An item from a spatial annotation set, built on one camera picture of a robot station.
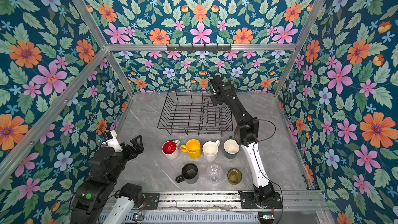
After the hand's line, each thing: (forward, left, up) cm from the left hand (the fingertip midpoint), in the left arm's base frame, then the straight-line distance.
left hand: (135, 136), depth 66 cm
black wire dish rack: (+33, -22, -26) cm, 48 cm away
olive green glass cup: (-13, -45, -26) cm, 53 cm away
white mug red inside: (+5, -9, -24) cm, 26 cm away
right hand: (+32, -41, -15) cm, 54 cm away
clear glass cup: (-10, -34, -27) cm, 45 cm away
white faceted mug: (+1, -33, -23) cm, 40 cm away
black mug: (-10, -21, -27) cm, 35 cm away
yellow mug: (+4, -23, -25) cm, 34 cm away
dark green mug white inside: (+2, -45, -22) cm, 50 cm away
